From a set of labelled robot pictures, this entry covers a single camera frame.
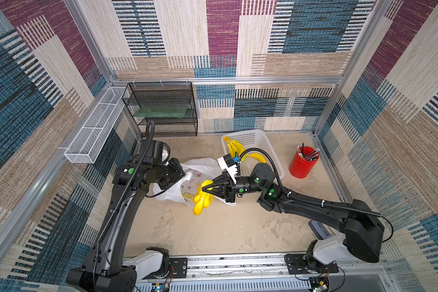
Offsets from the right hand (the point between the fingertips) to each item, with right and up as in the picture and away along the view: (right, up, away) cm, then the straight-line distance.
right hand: (205, 189), depth 62 cm
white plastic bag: (-5, +4, +16) cm, 17 cm away
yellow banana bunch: (+13, +16, +43) cm, 48 cm away
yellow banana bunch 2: (-1, -3, -2) cm, 3 cm away
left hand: (-8, +5, +8) cm, 12 cm away
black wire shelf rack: (-27, +44, +40) cm, 66 cm away
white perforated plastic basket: (+26, +19, +50) cm, 59 cm away
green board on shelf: (-19, +35, +42) cm, 58 cm away
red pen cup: (+48, +4, +38) cm, 61 cm away
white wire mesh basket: (-62, +15, +30) cm, 70 cm away
